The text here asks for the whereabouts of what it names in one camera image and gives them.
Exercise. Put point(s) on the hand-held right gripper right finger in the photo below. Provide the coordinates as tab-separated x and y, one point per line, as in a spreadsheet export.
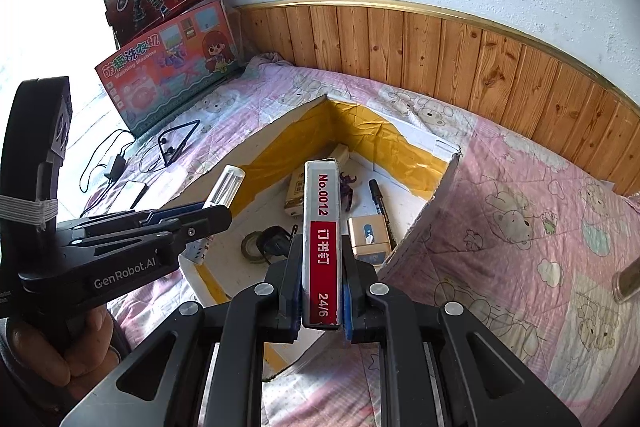
348	302

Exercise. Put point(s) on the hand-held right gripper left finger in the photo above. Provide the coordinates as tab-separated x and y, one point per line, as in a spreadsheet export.
292	287

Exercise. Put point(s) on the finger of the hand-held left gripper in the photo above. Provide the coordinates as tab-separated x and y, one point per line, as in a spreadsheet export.
200	227
170	213

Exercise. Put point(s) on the red white staple box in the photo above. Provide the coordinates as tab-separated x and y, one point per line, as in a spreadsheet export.
322	257

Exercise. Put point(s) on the dark tape roll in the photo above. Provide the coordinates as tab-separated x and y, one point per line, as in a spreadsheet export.
246	247

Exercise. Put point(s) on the black glasses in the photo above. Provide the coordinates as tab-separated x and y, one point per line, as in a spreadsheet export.
274	239

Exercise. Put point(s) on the small gold box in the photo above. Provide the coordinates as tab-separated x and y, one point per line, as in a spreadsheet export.
367	237

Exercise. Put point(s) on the yellow white tissue pack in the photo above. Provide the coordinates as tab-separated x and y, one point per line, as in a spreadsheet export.
295	194

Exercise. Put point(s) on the black marker pen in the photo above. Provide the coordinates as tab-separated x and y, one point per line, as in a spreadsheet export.
380	207

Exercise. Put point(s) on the purple toy figure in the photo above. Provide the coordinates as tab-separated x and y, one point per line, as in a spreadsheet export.
347	189

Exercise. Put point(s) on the white cardboard box yellow tape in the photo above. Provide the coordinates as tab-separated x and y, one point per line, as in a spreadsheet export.
405	202

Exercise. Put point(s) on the person's left forearm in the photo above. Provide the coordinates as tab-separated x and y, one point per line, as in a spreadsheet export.
5	357

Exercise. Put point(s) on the person's left hand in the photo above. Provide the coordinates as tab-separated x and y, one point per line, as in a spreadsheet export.
35	352

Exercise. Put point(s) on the white flat device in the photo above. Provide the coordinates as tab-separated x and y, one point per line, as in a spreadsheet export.
132	193

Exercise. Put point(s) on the small beige box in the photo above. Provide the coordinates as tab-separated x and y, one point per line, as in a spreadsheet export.
340	153

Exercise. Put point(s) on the pink toy box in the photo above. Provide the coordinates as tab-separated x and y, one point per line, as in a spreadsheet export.
175	62

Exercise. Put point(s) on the pink printed blanket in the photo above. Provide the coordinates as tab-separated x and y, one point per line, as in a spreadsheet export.
525	207

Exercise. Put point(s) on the glass jar with metal lid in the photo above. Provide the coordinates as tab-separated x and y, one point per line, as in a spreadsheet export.
629	282

